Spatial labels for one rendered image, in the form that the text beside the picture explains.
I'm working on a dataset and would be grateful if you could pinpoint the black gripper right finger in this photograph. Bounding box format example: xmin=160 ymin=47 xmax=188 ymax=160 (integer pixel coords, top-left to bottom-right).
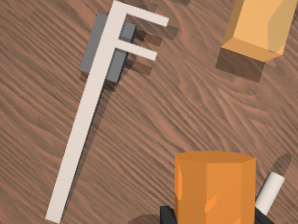
xmin=254 ymin=207 xmax=275 ymax=224

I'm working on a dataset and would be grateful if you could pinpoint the orange hexagonal prism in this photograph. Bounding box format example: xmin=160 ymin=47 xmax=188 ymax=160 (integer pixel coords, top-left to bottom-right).
xmin=175 ymin=151 xmax=256 ymax=224

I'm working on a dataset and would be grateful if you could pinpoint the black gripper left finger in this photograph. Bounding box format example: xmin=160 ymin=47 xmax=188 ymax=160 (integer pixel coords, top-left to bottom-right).
xmin=160 ymin=206 xmax=178 ymax=224

